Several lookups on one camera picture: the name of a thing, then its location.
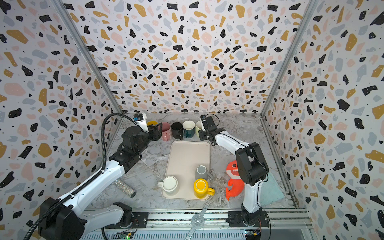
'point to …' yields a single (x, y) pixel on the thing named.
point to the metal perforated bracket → (197, 221)
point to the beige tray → (184, 158)
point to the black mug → (177, 130)
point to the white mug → (169, 184)
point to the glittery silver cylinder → (124, 187)
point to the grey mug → (201, 172)
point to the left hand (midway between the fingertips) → (157, 122)
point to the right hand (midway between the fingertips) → (201, 128)
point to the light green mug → (198, 127)
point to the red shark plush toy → (236, 181)
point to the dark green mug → (188, 127)
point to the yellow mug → (201, 189)
